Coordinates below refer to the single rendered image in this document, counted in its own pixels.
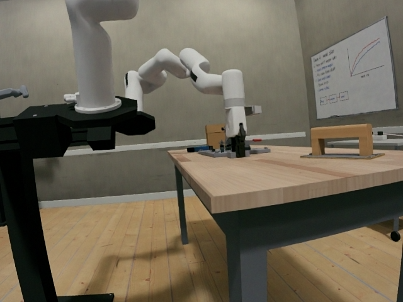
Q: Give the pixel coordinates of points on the small brown cardboard box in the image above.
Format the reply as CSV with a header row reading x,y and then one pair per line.
x,y
214,135

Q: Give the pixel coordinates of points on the blue spirit level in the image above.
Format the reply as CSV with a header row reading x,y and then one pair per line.
x,y
196,149

